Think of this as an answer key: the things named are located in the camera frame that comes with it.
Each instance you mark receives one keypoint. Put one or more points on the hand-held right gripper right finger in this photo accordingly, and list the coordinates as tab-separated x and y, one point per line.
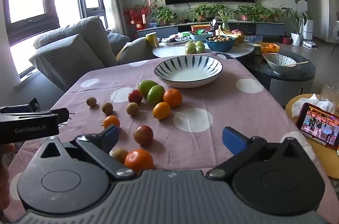
233	140

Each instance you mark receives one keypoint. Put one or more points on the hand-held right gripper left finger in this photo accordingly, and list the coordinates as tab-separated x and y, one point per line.
111	137

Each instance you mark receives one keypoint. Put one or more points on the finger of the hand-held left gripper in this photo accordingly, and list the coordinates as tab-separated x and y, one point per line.
62	115

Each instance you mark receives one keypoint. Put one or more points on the mandarin orange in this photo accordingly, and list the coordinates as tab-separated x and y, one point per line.
161	110
172	97
111	122
139	160

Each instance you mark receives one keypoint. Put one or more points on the brown kiwi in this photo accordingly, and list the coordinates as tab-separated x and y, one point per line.
119	155
91	101
107	108
132	109

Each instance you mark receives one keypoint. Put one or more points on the red plum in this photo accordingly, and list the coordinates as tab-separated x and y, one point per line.
135	96
143	135

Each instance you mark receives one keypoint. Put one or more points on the green jujube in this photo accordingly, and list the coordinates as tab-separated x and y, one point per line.
144	86
155	94

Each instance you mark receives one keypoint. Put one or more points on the striped white serving bowl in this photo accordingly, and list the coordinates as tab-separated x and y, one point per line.
185	75

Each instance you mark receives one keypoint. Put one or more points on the person's left hand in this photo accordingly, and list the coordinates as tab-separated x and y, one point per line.
8	148

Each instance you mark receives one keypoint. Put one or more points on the pink polka dot tablecloth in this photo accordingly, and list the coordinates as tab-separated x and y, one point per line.
225	107

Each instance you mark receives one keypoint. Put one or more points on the grey sofa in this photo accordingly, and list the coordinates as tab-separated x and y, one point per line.
66	49

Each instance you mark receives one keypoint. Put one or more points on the white tissue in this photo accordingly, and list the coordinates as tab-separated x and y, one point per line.
309	104

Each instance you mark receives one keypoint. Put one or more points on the dark round coffee table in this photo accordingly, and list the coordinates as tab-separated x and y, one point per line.
291	78

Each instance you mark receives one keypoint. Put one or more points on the smartphone with lit screen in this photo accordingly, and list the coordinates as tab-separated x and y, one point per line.
319	124

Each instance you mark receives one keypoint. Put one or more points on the grey cushion with yellow trim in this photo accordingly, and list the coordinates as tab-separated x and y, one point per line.
135	51

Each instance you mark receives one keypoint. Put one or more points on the small striped bowl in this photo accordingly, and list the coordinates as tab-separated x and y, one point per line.
280	62

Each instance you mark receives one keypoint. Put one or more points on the grey throw pillow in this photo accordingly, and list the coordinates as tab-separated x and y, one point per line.
117	42

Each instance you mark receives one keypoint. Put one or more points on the round wooden side table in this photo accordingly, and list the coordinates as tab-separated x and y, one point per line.
325	157

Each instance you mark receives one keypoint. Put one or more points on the blue ceramic bowl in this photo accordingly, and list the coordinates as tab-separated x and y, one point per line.
219	46

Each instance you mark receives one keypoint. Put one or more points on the orange plastic basket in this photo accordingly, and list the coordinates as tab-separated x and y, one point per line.
268	48

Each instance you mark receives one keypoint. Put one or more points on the pack of green apples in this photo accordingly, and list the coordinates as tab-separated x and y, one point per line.
194	47

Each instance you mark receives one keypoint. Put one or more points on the wooden chopstick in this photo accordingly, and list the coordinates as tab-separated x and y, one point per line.
298	63

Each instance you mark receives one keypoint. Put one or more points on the pile of small kiwis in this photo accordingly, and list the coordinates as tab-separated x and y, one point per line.
219	39

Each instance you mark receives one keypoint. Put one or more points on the white round coffee table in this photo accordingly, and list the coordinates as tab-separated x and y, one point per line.
172	51

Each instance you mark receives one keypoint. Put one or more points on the yellow tin can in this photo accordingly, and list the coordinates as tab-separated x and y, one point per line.
151	39

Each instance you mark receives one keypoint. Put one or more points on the pink peach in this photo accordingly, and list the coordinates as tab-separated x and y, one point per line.
237	33

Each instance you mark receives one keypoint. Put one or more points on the clear glass jar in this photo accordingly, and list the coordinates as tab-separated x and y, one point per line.
329	91

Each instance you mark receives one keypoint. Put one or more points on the banana bunch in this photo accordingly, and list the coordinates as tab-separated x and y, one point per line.
225	31

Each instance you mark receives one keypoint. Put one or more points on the red pot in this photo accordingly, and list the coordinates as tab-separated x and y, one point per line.
286	40

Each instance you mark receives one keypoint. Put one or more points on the green lidded container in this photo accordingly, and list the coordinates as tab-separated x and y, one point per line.
185	34

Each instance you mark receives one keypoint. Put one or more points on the glass plate with snacks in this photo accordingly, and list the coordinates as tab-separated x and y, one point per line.
174	39

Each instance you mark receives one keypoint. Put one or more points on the grey television cabinet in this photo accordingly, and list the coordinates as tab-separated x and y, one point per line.
264	27

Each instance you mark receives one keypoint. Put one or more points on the orange box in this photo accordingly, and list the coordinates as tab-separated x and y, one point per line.
200	27

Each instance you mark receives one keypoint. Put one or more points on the tall plant in white pot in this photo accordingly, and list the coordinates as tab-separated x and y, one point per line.
296	37

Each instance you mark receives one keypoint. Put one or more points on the blue white porcelain jar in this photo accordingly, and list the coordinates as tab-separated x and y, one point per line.
153	22

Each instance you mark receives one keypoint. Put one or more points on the spider plant in vase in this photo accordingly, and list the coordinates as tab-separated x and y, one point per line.
225	17

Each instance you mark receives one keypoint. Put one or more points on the red flower decoration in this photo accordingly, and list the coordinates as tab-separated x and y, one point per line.
135	14

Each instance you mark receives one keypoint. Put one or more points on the row of potted green plants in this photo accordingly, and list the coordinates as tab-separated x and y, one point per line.
164	14

